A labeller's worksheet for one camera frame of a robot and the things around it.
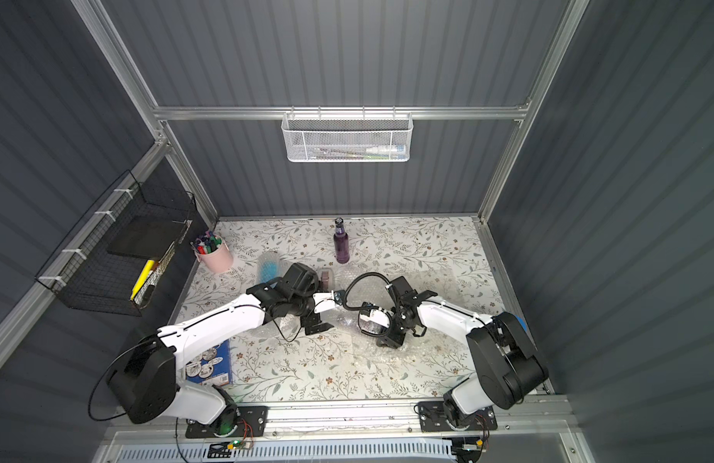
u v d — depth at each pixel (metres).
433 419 0.73
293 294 0.65
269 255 1.10
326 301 0.71
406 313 0.66
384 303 0.77
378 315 0.78
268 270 0.99
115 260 0.72
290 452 0.77
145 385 0.43
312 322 0.74
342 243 0.99
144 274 0.72
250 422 0.74
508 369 0.43
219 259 1.00
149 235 0.77
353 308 0.74
